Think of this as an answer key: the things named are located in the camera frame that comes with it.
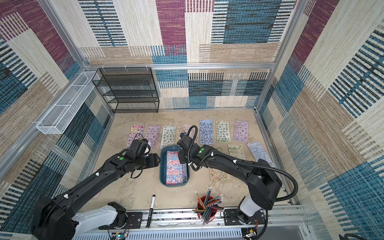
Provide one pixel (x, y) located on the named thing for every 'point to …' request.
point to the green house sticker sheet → (236, 151)
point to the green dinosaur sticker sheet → (168, 136)
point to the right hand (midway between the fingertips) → (185, 155)
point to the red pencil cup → (207, 208)
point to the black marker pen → (151, 210)
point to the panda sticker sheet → (217, 175)
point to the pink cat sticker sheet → (135, 129)
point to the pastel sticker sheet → (258, 152)
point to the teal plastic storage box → (163, 167)
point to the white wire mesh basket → (59, 114)
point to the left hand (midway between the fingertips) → (158, 160)
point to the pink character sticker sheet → (241, 132)
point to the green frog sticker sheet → (223, 132)
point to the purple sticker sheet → (152, 134)
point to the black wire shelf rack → (128, 90)
